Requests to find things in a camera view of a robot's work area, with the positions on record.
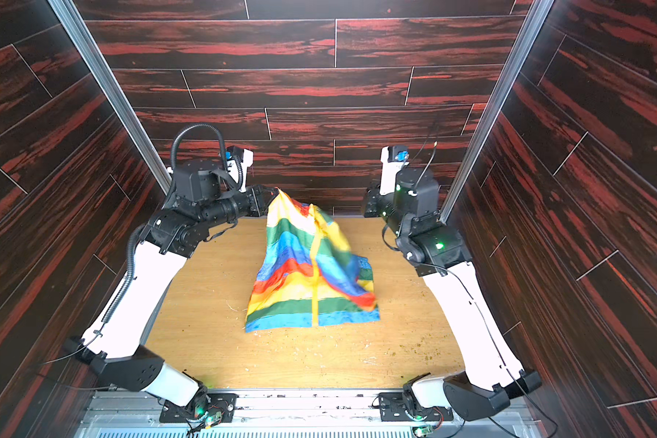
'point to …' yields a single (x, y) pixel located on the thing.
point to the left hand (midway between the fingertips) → (279, 190)
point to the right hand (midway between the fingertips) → (381, 181)
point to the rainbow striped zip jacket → (307, 275)
